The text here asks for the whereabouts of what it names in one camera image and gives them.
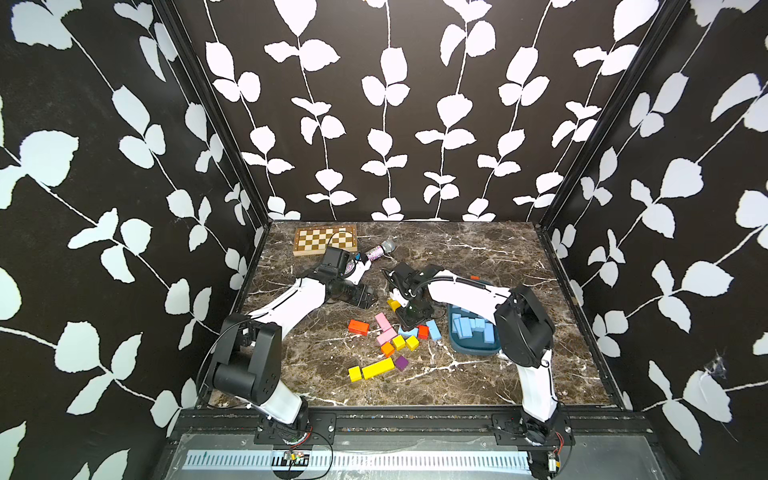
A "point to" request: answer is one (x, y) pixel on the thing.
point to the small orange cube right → (474, 278)
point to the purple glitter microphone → (384, 248)
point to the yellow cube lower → (398, 342)
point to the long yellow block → (378, 368)
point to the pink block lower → (386, 336)
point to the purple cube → (401, 363)
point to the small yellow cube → (355, 373)
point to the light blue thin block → (463, 327)
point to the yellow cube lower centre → (412, 342)
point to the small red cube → (423, 332)
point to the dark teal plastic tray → (475, 345)
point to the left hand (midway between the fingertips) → (367, 289)
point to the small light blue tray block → (456, 317)
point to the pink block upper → (383, 321)
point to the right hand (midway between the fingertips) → (404, 321)
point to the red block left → (359, 327)
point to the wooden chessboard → (314, 240)
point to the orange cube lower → (387, 348)
